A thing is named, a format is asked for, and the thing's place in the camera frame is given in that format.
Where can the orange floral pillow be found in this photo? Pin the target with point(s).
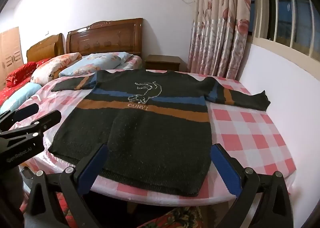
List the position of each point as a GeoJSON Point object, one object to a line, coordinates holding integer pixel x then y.
{"type": "Point", "coordinates": [52, 65]}

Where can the pink checkered tablecloth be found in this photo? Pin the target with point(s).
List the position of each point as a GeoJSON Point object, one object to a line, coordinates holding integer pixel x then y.
{"type": "Point", "coordinates": [250, 143]}

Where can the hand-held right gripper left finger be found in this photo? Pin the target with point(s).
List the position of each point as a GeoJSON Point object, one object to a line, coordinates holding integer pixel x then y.
{"type": "Point", "coordinates": [92, 169]}

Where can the pink floral curtain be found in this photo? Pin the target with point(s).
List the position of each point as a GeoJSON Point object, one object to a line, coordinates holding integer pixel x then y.
{"type": "Point", "coordinates": [217, 30]}

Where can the red floral cloth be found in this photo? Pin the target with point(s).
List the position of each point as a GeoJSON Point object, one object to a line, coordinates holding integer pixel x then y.
{"type": "Point", "coordinates": [175, 218]}

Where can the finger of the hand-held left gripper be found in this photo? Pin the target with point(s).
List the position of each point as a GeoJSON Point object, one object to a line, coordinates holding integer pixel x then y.
{"type": "Point", "coordinates": [46, 119]}
{"type": "Point", "coordinates": [23, 111]}

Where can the small wooden headboard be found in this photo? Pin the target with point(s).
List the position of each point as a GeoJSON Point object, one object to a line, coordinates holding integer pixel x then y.
{"type": "Point", "coordinates": [42, 48]}

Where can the red floral quilt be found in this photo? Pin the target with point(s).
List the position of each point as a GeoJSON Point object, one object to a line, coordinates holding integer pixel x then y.
{"type": "Point", "coordinates": [17, 73]}

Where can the large wooden headboard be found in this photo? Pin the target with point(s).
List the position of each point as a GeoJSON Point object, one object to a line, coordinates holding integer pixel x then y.
{"type": "Point", "coordinates": [107, 35]}

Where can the window with cream grille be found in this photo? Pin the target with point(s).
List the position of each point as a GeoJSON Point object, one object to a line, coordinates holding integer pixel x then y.
{"type": "Point", "coordinates": [300, 13]}

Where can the cardboard box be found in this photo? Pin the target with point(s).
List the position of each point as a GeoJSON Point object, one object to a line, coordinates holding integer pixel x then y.
{"type": "Point", "coordinates": [10, 48]}

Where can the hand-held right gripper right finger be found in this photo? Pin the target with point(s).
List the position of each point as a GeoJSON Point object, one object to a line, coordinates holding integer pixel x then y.
{"type": "Point", "coordinates": [225, 171]}

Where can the dark striped knit sweater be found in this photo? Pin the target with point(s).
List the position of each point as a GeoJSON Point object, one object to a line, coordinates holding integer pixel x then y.
{"type": "Point", "coordinates": [150, 143]}

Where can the wooden nightstand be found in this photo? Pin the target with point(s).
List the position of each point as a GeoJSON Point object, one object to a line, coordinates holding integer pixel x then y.
{"type": "Point", "coordinates": [162, 63]}

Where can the light blue floral pillow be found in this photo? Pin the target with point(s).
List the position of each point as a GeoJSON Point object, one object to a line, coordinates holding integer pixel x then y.
{"type": "Point", "coordinates": [100, 62]}

